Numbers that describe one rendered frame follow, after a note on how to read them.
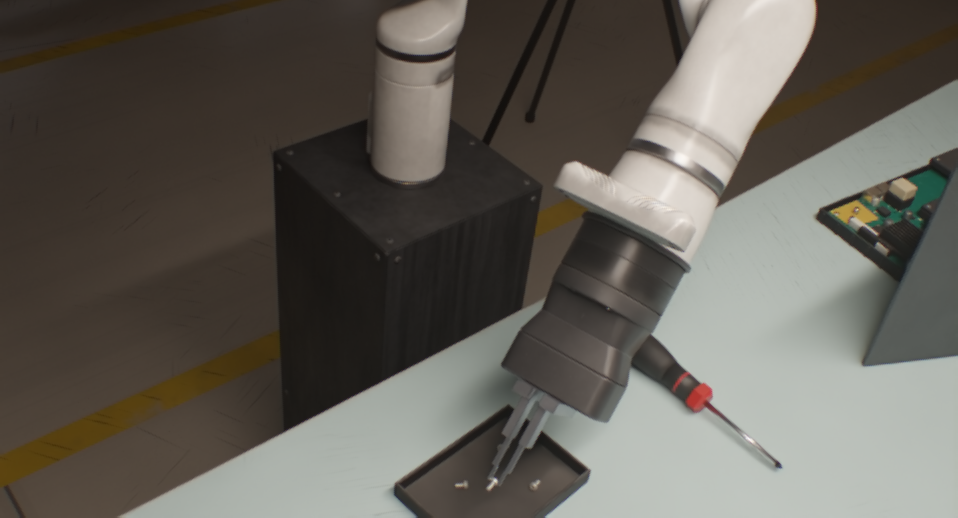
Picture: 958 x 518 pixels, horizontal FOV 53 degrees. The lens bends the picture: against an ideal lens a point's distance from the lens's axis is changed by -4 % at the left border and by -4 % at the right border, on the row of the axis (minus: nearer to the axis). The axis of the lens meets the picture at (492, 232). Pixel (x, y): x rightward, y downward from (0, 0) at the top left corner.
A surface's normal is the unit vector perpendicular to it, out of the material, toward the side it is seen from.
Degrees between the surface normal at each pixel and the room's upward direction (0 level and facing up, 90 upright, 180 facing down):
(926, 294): 90
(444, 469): 0
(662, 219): 45
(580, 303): 54
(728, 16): 61
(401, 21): 19
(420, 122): 90
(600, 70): 0
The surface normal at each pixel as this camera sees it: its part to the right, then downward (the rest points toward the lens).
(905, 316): 0.21, 0.62
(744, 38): -0.19, 0.18
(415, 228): 0.11, -0.78
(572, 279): -0.65, -0.40
